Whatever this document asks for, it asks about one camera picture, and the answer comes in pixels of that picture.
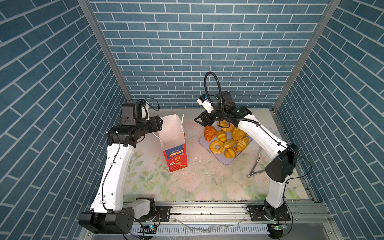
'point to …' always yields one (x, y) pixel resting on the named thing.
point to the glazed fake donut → (217, 142)
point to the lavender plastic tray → (221, 157)
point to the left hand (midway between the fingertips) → (158, 120)
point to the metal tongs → (253, 172)
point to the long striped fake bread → (242, 144)
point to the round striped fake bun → (231, 152)
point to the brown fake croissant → (210, 132)
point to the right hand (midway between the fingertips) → (197, 115)
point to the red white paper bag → (172, 139)
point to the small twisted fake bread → (229, 143)
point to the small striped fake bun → (222, 136)
